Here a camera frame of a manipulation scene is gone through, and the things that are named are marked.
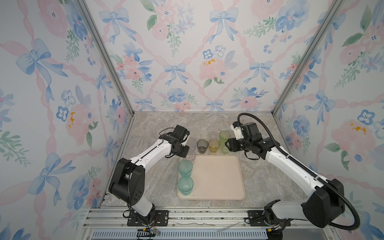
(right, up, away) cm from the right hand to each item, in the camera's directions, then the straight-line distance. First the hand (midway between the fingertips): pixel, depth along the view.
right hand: (229, 141), depth 83 cm
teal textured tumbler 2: (-24, -23, 0) cm, 34 cm away
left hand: (-25, -6, +6) cm, 26 cm away
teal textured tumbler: (-25, -16, +7) cm, 30 cm away
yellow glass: (-6, -4, +17) cm, 18 cm away
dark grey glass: (-14, -3, +15) cm, 21 cm away
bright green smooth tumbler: (+1, +2, +20) cm, 20 cm away
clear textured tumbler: (-21, -10, +10) cm, 25 cm away
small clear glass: (-6, +3, +21) cm, 22 cm away
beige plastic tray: (-6, -22, +5) cm, 23 cm away
